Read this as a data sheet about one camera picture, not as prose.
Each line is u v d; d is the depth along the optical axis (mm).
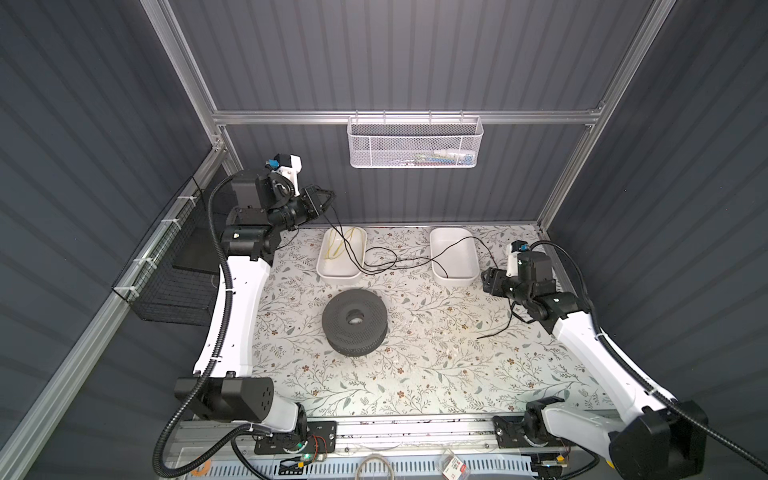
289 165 597
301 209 585
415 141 1238
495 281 721
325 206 679
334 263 1077
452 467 680
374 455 712
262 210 500
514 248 722
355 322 934
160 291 676
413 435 757
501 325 934
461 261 1077
